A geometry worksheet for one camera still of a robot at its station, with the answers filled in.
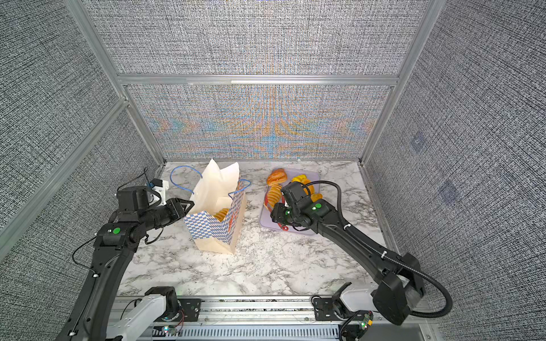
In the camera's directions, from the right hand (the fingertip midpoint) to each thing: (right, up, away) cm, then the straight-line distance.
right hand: (275, 210), depth 78 cm
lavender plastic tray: (-4, -6, +18) cm, 20 cm away
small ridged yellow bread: (+14, +12, +30) cm, 35 cm away
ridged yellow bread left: (0, +4, +23) cm, 23 cm away
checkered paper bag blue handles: (-27, -2, +22) cm, 35 cm away
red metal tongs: (+3, -5, -7) cm, 9 cm away
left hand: (-27, +4, -7) cm, 28 cm away
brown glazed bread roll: (+1, +13, +28) cm, 31 cm away
